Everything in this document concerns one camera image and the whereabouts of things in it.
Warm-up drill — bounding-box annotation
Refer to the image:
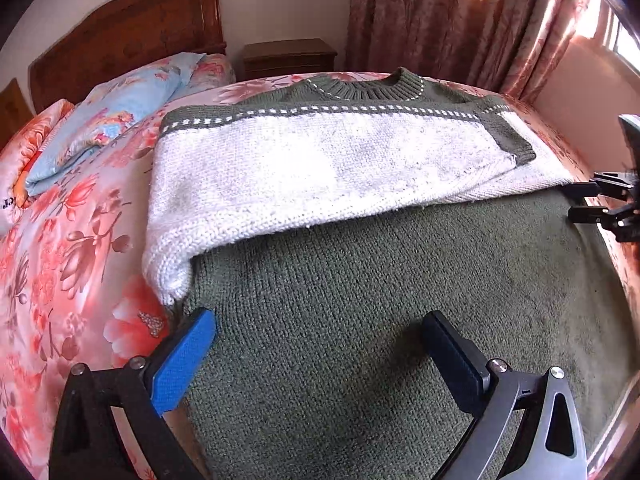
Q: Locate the green knit sweater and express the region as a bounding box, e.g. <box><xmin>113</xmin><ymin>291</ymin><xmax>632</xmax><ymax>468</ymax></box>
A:
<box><xmin>143</xmin><ymin>70</ymin><xmax>637</xmax><ymax>479</ymax></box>

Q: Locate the floral pink curtain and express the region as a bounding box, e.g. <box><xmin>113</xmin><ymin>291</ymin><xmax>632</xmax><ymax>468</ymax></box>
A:
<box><xmin>345</xmin><ymin>0</ymin><xmax>589</xmax><ymax>103</ymax></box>

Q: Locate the pink floral pillow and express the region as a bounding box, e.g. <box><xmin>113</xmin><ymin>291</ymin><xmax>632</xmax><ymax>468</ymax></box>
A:
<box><xmin>0</xmin><ymin>99</ymin><xmax>75</xmax><ymax>236</ymax></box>

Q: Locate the light blue folded quilt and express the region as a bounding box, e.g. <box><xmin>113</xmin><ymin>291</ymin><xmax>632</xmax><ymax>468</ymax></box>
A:
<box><xmin>25</xmin><ymin>52</ymin><xmax>204</xmax><ymax>196</ymax></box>

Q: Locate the dark wooden nightstand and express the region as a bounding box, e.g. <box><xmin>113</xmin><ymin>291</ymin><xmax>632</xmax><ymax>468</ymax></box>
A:
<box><xmin>242</xmin><ymin>38</ymin><xmax>337</xmax><ymax>79</ymax></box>

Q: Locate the brown wooden headboard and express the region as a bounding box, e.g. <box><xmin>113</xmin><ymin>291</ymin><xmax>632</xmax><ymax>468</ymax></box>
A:
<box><xmin>28</xmin><ymin>0</ymin><xmax>227</xmax><ymax>112</ymax></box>

